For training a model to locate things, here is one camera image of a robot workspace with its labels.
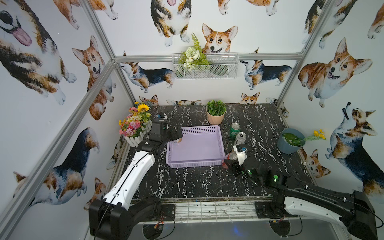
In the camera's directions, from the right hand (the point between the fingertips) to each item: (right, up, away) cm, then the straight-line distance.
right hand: (231, 154), depth 77 cm
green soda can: (+6, +12, +18) cm, 22 cm away
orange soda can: (-30, +4, +23) cm, 38 cm away
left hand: (-31, +15, +4) cm, 34 cm away
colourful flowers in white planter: (-54, +15, +11) cm, 57 cm away
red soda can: (0, 0, -3) cm, 3 cm away
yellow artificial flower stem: (+48, +9, +5) cm, 49 cm away
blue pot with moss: (+40, +5, +15) cm, 43 cm away
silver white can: (+7, +8, +9) cm, 14 cm away
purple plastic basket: (-16, 0, +21) cm, 26 cm away
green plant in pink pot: (-6, +24, +23) cm, 34 cm away
